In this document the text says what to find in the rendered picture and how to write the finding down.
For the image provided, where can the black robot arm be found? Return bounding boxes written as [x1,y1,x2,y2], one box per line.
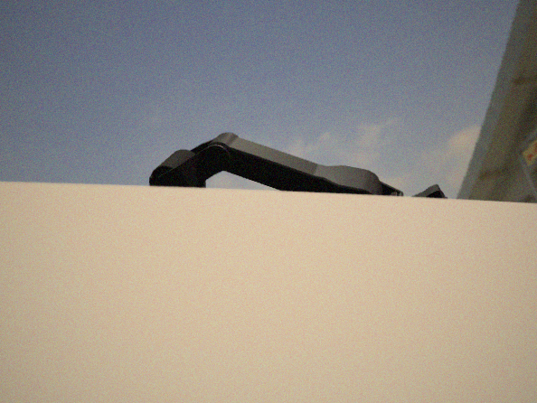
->
[149,132,404,196]

